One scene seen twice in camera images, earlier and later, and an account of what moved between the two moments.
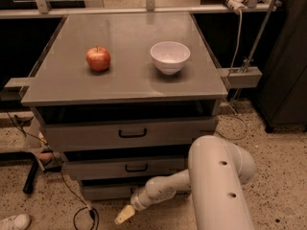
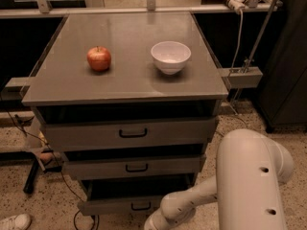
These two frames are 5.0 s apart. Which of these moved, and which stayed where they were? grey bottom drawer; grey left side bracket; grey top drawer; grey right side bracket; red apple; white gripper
Moved: white gripper; grey bottom drawer
Stayed: red apple; grey top drawer; grey right side bracket; grey left side bracket
